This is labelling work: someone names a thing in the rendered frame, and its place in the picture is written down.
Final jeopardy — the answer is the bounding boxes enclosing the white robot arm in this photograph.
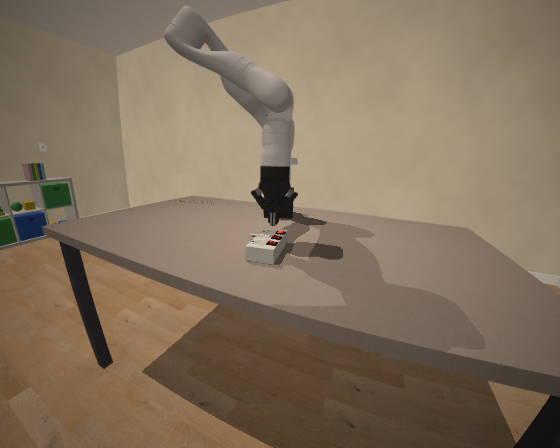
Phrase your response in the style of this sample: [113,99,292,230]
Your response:
[164,6,298,167]

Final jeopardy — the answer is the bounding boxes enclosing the white power strip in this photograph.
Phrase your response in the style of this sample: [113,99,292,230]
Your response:
[245,228,288,265]

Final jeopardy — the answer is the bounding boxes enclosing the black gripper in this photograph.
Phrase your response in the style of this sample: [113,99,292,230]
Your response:
[251,166,298,226]

